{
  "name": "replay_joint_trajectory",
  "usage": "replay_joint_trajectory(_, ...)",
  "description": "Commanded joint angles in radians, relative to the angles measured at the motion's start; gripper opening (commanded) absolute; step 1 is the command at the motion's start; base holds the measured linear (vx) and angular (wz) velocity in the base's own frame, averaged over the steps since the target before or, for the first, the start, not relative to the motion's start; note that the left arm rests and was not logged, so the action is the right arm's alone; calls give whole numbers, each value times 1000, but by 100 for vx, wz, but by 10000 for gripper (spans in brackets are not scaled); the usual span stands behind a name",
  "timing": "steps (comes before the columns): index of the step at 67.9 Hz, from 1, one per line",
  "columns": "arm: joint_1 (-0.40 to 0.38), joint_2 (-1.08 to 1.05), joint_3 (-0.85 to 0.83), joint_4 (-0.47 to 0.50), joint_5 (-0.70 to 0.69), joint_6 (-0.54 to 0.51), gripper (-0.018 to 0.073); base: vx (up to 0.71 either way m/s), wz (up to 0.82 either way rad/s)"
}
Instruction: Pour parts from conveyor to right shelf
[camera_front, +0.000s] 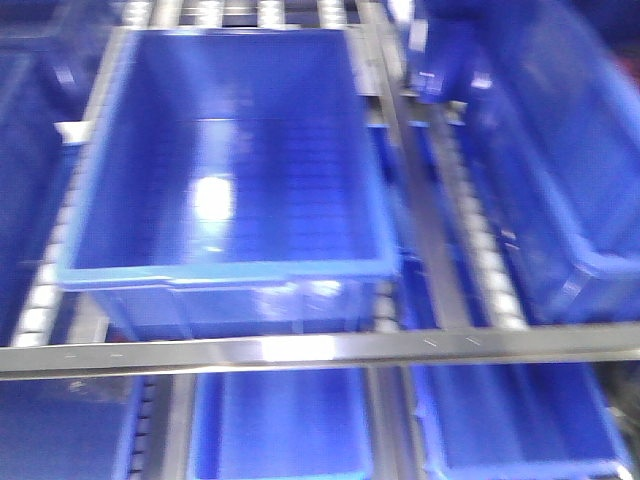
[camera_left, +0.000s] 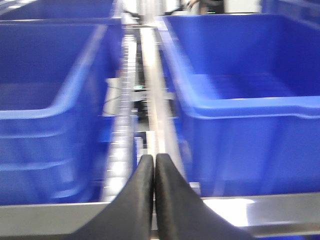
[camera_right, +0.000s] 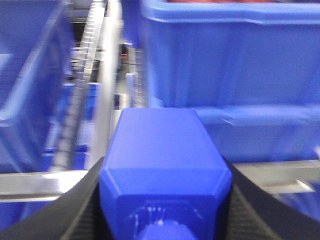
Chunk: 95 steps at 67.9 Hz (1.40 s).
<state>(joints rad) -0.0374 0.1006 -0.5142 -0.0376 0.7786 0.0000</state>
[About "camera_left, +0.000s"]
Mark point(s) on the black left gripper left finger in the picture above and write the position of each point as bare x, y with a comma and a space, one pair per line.
135, 205

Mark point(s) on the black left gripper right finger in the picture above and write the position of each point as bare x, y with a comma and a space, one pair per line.
175, 205

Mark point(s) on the steel rack with roller tracks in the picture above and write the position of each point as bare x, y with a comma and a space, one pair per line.
50, 217

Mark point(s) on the large blue plastic bin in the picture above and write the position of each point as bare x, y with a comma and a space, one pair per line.
287, 7
250, 150
37, 150

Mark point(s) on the blue bin with paper label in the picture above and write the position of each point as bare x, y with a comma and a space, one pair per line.
50, 8

